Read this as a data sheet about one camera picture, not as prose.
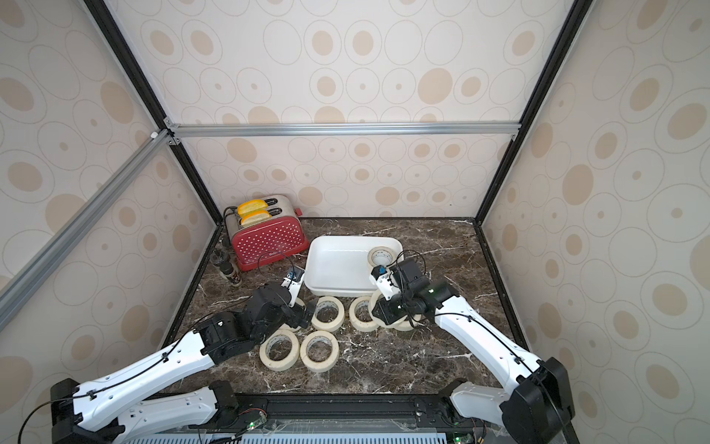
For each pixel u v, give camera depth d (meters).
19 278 0.52
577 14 0.67
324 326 0.85
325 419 0.73
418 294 0.57
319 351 0.85
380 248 1.07
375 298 0.80
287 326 0.65
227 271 0.94
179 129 0.90
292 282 0.61
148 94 0.82
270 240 0.97
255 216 0.92
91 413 0.39
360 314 0.92
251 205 0.95
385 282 0.71
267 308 0.51
